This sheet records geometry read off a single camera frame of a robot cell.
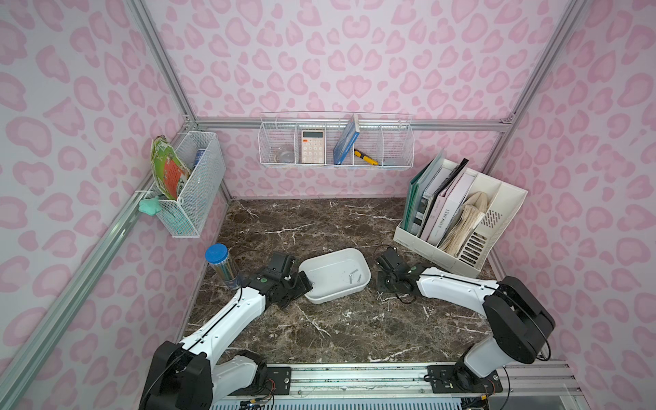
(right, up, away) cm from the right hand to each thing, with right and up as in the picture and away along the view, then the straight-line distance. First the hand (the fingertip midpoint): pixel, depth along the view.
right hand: (380, 280), depth 91 cm
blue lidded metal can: (-52, +11, -12) cm, 54 cm away
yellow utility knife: (-4, +45, +7) cm, 46 cm away
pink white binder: (+21, +26, -4) cm, 34 cm away
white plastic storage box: (-16, +1, +5) cm, 17 cm away
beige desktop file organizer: (+42, +27, -1) cm, 50 cm away
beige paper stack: (+30, +24, -5) cm, 39 cm away
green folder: (+10, +32, -9) cm, 35 cm away
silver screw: (-10, 0, +3) cm, 11 cm away
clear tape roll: (-35, +45, +4) cm, 57 cm away
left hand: (-26, 0, -6) cm, 26 cm away
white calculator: (-24, +49, +4) cm, 55 cm away
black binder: (+28, +40, -3) cm, 49 cm away
